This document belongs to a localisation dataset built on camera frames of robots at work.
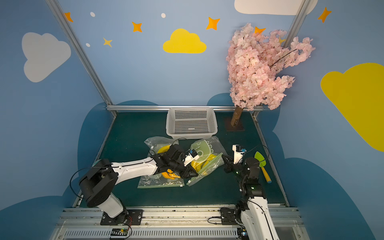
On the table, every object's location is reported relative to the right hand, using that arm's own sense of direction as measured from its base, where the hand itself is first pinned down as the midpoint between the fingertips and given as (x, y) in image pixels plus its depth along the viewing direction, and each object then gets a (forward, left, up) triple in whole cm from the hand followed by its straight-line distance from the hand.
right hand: (225, 154), depth 80 cm
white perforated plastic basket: (+35, +22, -16) cm, 44 cm away
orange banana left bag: (-8, +31, -14) cm, 35 cm away
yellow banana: (-2, +15, -13) cm, 20 cm away
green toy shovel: (+9, -26, -17) cm, 32 cm away
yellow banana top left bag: (+7, +37, -10) cm, 39 cm away
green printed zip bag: (+9, +12, -9) cm, 17 cm away
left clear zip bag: (+11, +43, -12) cm, 46 cm away
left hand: (-8, +15, -7) cm, 18 cm away
